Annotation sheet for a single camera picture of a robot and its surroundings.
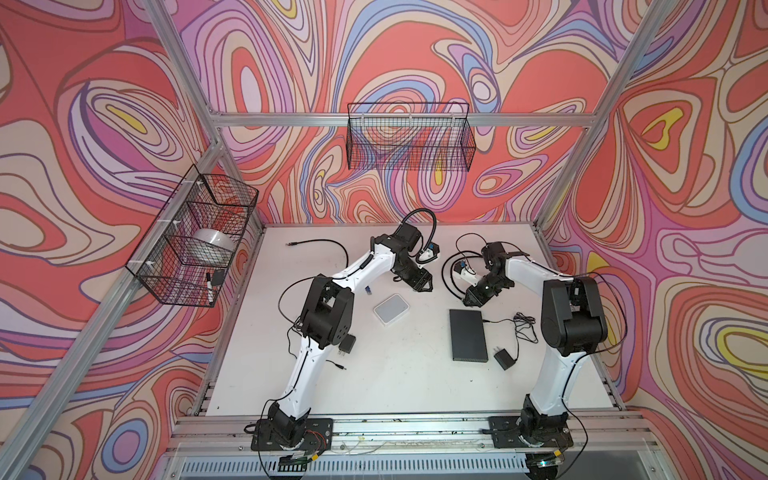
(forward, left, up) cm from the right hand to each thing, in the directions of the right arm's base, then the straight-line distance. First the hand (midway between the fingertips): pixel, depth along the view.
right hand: (473, 305), depth 96 cm
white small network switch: (-1, +27, +1) cm, 27 cm away
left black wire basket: (-1, +75, +33) cm, 82 cm away
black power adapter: (-13, +41, +2) cm, 43 cm away
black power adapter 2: (-18, -5, 0) cm, 19 cm away
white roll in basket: (0, +70, +34) cm, 77 cm away
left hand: (+5, +15, +8) cm, 17 cm away
